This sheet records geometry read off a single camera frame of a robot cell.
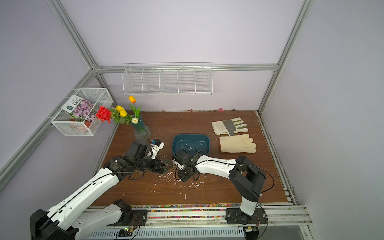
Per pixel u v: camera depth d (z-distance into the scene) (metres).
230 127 1.12
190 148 0.99
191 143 1.02
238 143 1.00
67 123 0.73
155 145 0.68
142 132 1.00
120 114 0.79
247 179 0.45
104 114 0.69
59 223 0.39
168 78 0.99
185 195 0.81
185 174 0.75
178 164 0.72
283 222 0.73
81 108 0.74
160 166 0.67
